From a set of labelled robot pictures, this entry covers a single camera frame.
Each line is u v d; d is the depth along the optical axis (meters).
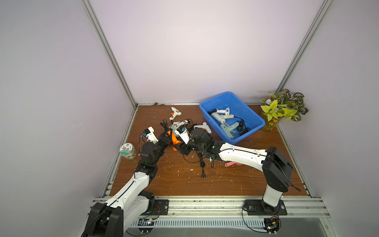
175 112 1.14
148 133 0.71
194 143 0.67
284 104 0.91
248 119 1.03
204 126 1.04
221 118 1.04
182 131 0.68
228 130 1.00
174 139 0.77
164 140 0.70
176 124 1.03
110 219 0.40
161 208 0.73
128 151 0.85
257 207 0.72
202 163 0.89
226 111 1.10
